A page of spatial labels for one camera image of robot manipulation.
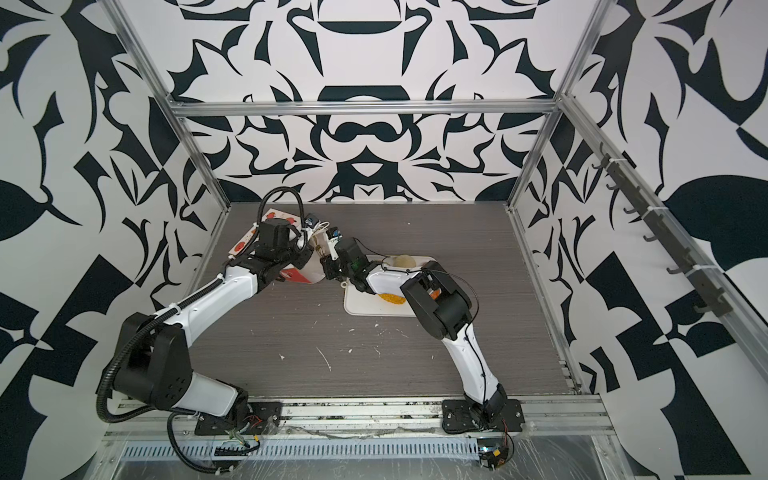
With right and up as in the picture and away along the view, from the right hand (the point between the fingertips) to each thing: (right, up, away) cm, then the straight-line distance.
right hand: (322, 257), depth 95 cm
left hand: (-4, +8, -8) cm, 12 cm away
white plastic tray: (+12, -14, -2) cm, 18 cm away
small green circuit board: (+45, -44, -24) cm, 67 cm away
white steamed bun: (+26, -2, +6) cm, 27 cm away
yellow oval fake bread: (+22, -12, -4) cm, 25 cm away
